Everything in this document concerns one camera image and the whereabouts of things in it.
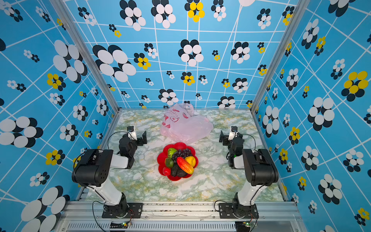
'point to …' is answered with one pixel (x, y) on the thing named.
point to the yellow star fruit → (192, 160)
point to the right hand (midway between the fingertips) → (232, 131)
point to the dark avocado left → (174, 170)
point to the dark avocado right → (181, 173)
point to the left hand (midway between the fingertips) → (140, 131)
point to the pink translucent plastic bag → (179, 124)
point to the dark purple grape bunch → (183, 153)
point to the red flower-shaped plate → (162, 157)
